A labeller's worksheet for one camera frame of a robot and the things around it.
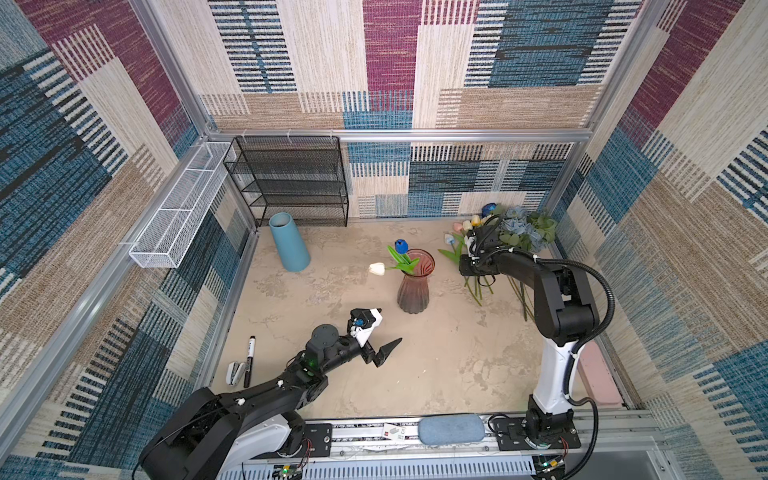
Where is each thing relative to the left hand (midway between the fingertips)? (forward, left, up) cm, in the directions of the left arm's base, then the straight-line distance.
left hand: (389, 321), depth 78 cm
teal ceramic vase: (+29, +31, -6) cm, 43 cm away
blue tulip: (+15, -3, +9) cm, 17 cm away
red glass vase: (+17, -8, -14) cm, 23 cm away
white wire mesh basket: (+30, +66, +3) cm, 73 cm away
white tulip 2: (+38, -23, -12) cm, 46 cm away
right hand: (+25, -26, -12) cm, 38 cm away
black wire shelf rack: (+56, +35, +2) cm, 66 cm away
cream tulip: (+40, -29, -7) cm, 50 cm away
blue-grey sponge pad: (-22, -16, -12) cm, 30 cm away
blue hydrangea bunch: (+35, -49, -5) cm, 60 cm away
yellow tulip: (+44, -33, -9) cm, 56 cm away
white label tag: (-23, -1, -14) cm, 27 cm away
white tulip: (+10, +3, +8) cm, 14 cm away
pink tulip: (+44, -27, -12) cm, 53 cm away
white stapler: (-8, +42, -14) cm, 45 cm away
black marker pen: (-5, +39, -14) cm, 42 cm away
